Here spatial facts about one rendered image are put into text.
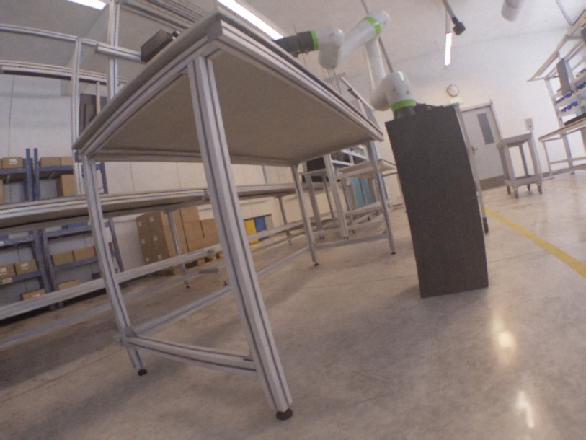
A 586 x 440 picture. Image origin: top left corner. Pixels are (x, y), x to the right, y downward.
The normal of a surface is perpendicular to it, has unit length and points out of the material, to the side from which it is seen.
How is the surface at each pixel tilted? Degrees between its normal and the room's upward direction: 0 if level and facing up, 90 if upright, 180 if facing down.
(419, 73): 90
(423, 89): 90
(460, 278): 90
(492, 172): 90
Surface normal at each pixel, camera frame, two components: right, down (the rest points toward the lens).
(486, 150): -0.47, 0.13
